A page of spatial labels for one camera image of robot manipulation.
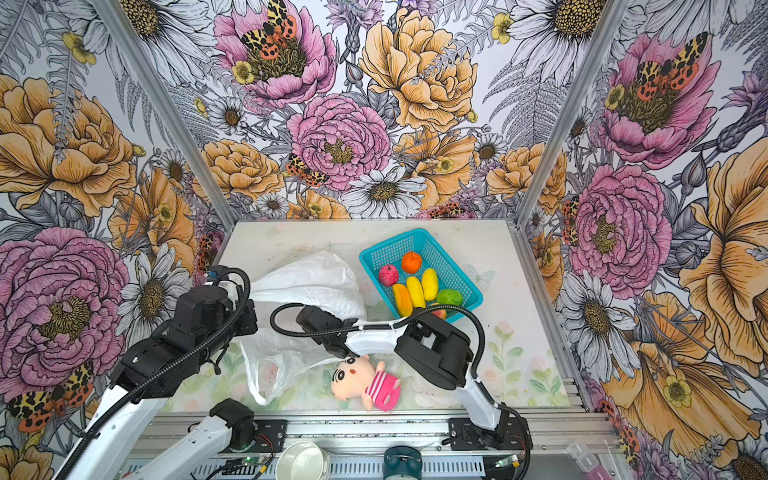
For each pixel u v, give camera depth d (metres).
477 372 0.54
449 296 0.93
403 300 0.94
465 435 0.73
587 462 0.69
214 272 0.58
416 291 0.97
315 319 0.69
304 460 0.71
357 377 0.76
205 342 0.48
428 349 0.51
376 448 0.75
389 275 0.99
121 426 0.40
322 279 0.80
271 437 0.74
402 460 0.64
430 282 0.99
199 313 0.47
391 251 1.05
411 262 1.02
